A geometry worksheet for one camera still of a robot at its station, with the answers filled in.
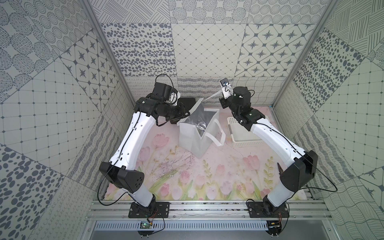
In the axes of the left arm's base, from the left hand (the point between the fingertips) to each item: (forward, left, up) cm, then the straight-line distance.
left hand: (187, 111), depth 72 cm
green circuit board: (-43, +20, -36) cm, 60 cm away
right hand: (+13, -20, +2) cm, 24 cm away
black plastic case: (+14, +1, -7) cm, 16 cm away
